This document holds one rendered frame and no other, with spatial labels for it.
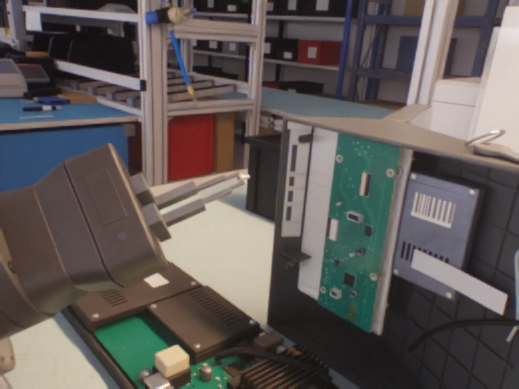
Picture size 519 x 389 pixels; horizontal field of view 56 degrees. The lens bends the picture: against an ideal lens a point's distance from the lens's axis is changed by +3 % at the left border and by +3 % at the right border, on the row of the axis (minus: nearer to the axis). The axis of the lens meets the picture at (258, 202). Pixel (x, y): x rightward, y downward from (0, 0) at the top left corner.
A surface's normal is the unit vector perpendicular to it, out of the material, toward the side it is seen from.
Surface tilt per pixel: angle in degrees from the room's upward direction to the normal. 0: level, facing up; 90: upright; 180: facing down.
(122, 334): 0
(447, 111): 90
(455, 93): 90
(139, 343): 0
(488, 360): 90
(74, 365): 0
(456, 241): 90
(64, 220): 55
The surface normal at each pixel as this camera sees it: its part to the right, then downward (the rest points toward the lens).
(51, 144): 0.69, 0.29
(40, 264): 0.18, -0.34
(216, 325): 0.07, -0.94
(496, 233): -0.94, 0.05
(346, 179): -0.73, 0.18
